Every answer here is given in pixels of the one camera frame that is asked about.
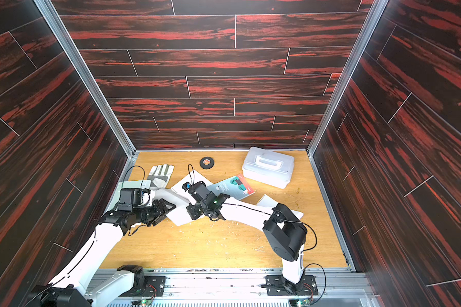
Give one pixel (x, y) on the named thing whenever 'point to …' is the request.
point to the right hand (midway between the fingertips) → (193, 204)
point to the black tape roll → (207, 162)
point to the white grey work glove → (159, 175)
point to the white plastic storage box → (268, 167)
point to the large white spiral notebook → (180, 197)
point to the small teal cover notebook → (235, 187)
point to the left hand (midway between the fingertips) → (174, 209)
